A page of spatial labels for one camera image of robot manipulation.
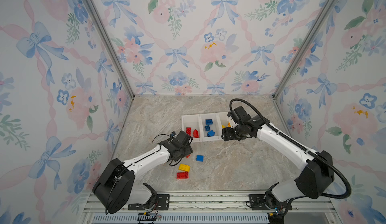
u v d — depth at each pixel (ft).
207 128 3.27
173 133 2.63
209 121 3.39
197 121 3.20
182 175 2.67
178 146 2.14
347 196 1.31
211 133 3.17
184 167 2.75
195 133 3.14
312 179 1.33
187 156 2.93
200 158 2.91
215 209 2.37
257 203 2.40
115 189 1.36
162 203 2.40
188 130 3.24
